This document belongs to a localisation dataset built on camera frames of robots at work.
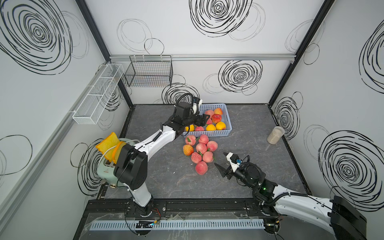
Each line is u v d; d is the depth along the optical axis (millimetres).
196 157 867
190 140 936
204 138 937
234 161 628
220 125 1016
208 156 866
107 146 728
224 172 673
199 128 991
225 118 1049
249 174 589
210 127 991
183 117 654
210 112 1086
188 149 895
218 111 1084
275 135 916
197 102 723
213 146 910
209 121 818
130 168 452
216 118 1051
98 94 716
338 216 430
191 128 974
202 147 902
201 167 823
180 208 754
